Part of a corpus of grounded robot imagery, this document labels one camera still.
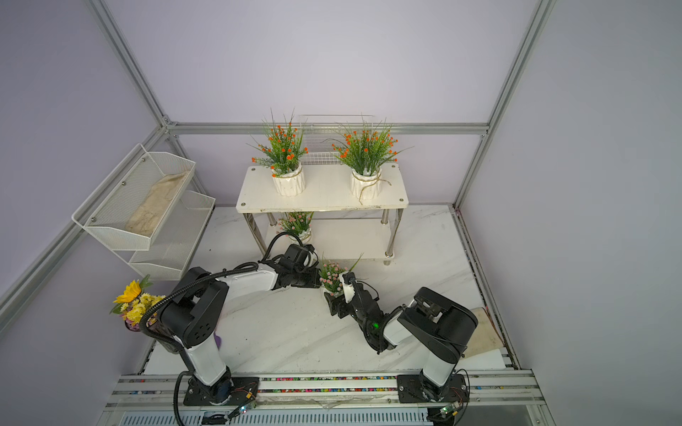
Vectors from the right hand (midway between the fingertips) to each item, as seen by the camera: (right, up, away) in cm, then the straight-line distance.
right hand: (337, 291), depth 90 cm
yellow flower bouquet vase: (-51, +3, -24) cm, 56 cm away
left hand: (-6, +2, +4) cm, 8 cm away
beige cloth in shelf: (-55, +26, -13) cm, 63 cm away
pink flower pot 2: (-1, +5, -10) cm, 11 cm away
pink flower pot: (-13, +24, -4) cm, 27 cm away
